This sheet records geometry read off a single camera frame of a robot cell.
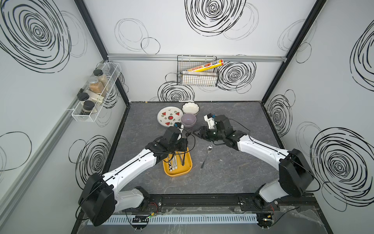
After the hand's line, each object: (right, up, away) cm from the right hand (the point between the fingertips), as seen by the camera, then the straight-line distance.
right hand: (194, 134), depth 79 cm
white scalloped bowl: (-2, +16, +36) cm, 39 cm away
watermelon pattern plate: (-20, +10, +32) cm, 39 cm away
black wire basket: (+9, +33, +7) cm, 35 cm away
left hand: (-4, -5, +1) cm, 6 cm away
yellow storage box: (-7, -22, +4) cm, 24 cm away
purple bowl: (-3, +7, +25) cm, 27 cm away
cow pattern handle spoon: (-12, -19, +7) cm, 23 cm away
